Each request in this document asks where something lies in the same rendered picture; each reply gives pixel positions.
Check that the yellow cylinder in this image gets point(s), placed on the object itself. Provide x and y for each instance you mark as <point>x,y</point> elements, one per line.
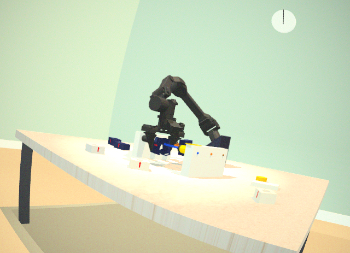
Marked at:
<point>260,178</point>

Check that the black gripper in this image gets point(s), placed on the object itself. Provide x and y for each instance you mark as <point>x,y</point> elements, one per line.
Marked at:
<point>151,130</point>

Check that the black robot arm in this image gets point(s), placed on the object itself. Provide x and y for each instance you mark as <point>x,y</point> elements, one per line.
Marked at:
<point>177,86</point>

